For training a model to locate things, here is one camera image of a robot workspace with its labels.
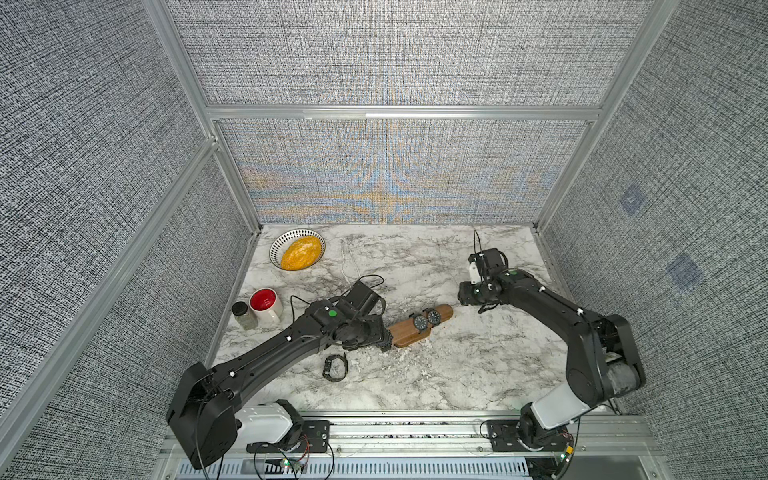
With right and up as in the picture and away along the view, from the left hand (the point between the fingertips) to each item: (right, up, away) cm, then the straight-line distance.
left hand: (386, 336), depth 78 cm
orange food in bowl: (-29, +22, +25) cm, 44 cm away
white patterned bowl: (-39, +26, +35) cm, 59 cm away
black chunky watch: (-14, -11, +7) cm, 19 cm away
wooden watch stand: (+6, -1, +6) cm, 8 cm away
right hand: (+25, +11, +14) cm, 30 cm away
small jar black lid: (-42, +4, +9) cm, 43 cm away
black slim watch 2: (+14, +4, +8) cm, 16 cm away
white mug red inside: (-37, +6, +14) cm, 40 cm away
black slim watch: (+9, +2, +7) cm, 12 cm away
